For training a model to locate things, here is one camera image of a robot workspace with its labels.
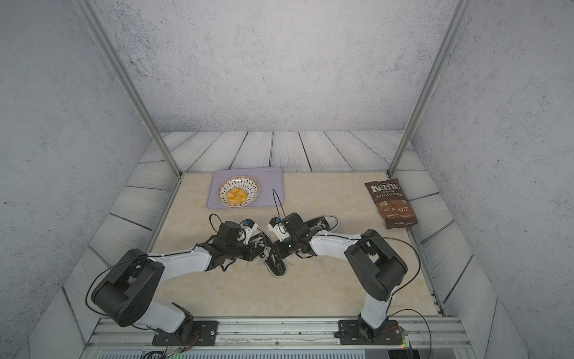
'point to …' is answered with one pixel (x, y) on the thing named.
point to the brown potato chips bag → (392, 203)
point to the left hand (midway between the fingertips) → (265, 250)
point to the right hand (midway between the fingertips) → (272, 252)
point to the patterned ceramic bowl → (248, 184)
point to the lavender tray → (270, 181)
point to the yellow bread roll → (236, 196)
